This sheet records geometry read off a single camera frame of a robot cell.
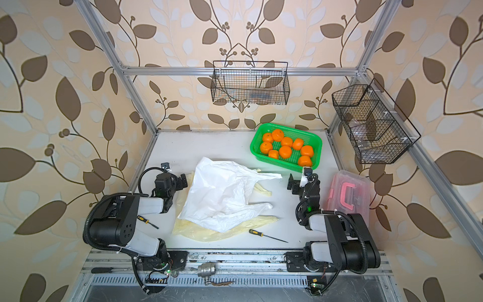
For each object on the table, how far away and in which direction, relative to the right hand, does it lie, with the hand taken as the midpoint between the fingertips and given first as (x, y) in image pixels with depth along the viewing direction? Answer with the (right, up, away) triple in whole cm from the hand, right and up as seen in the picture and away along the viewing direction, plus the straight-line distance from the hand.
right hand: (302, 175), depth 90 cm
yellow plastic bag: (-48, -23, -9) cm, 54 cm away
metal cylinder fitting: (-42, -32, -21) cm, 57 cm away
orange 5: (-16, +14, +17) cm, 28 cm away
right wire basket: (+31, +22, -8) cm, 39 cm away
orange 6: (-6, +12, +13) cm, 18 cm away
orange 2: (-14, +20, +21) cm, 33 cm away
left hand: (-66, 0, +4) cm, 66 cm away
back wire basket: (-22, +48, +7) cm, 53 cm away
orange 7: (+7, +12, +15) cm, 21 cm away
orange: (-9, +21, +18) cm, 29 cm away
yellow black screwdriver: (-20, -24, -9) cm, 33 cm away
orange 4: (+3, +16, +18) cm, 24 cm away
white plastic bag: (-40, -8, -1) cm, 41 cm away
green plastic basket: (-4, +5, +6) cm, 9 cm away
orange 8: (-12, +10, +12) cm, 20 cm away
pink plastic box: (+21, -7, -5) cm, 22 cm away
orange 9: (+4, +7, +9) cm, 12 cm away
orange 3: (-3, +17, +19) cm, 26 cm away
